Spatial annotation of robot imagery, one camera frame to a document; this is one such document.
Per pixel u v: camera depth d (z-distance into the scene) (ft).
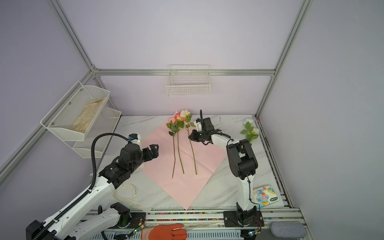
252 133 3.51
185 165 3.13
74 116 2.55
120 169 1.81
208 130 2.61
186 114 3.52
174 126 3.57
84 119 2.56
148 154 2.22
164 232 2.30
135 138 2.21
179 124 3.66
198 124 3.03
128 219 2.35
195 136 2.89
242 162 1.77
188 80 3.10
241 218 2.14
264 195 2.50
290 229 2.26
